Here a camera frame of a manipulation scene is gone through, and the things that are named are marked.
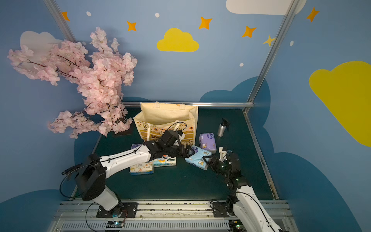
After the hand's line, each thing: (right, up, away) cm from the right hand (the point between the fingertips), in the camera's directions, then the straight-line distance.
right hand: (206, 157), depth 81 cm
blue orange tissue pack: (-35, -6, +1) cm, 35 cm away
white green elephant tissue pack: (-26, -4, +5) cm, 27 cm away
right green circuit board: (+13, -32, -10) cm, 36 cm away
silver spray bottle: (+14, +19, +15) cm, 28 cm away
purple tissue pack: (-45, +5, +11) cm, 46 cm away
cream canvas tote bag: (-32, +23, +12) cm, 41 cm away
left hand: (-8, +3, -2) cm, 9 cm away
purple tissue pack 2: (+3, +7, +14) cm, 16 cm away
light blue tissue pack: (-5, -1, -1) cm, 6 cm away
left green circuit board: (-47, -31, -11) cm, 57 cm away
